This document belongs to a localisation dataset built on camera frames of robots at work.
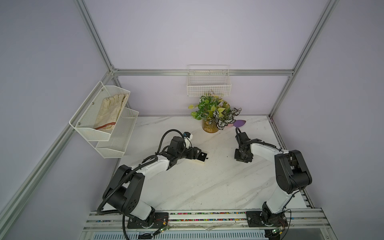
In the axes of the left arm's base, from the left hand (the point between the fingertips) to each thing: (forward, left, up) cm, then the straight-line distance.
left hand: (195, 151), depth 89 cm
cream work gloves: (+12, +46, +23) cm, 53 cm away
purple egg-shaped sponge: (+33, -35, -11) cm, 49 cm away
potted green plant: (+18, -12, +15) cm, 26 cm away
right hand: (-1, -30, -10) cm, 31 cm away
